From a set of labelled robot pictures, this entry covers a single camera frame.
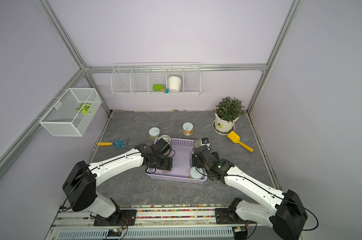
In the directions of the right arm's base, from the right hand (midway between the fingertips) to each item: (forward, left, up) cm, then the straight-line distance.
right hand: (201, 154), depth 82 cm
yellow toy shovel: (+19, -27, -13) cm, 35 cm away
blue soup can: (+14, +21, -4) cm, 25 cm away
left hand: (-5, +20, -6) cm, 21 cm away
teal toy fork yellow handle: (+16, +56, -14) cm, 60 cm away
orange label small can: (+24, +7, -8) cm, 26 cm away
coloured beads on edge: (-25, +15, -14) cm, 32 cm away
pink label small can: (-6, +19, -8) cm, 22 cm away
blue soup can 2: (-5, +6, +5) cm, 9 cm away
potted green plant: (+27, -18, +4) cm, 33 cm away
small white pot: (+40, +15, +18) cm, 47 cm away
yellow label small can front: (-8, +3, -8) cm, 11 cm away
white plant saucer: (+23, -18, -12) cm, 31 cm away
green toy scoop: (+43, +27, +13) cm, 53 cm away
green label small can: (+21, +30, -9) cm, 38 cm away
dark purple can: (+9, +1, -3) cm, 10 cm away
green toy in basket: (+19, +64, +17) cm, 68 cm away
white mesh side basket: (+19, +72, +14) cm, 76 cm away
